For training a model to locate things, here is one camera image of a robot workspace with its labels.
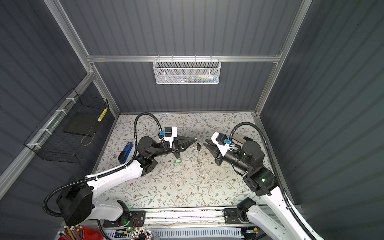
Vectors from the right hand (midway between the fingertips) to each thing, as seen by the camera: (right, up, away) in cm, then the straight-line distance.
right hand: (208, 142), depth 61 cm
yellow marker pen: (-57, +13, +21) cm, 62 cm away
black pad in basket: (-64, +9, +16) cm, 67 cm away
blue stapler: (-50, -11, +33) cm, 61 cm away
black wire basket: (-69, +1, +4) cm, 69 cm away
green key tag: (-16, -15, +33) cm, 40 cm away
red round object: (-54, -43, +7) cm, 69 cm away
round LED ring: (-26, -34, -5) cm, 43 cm away
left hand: (-5, +1, +1) cm, 5 cm away
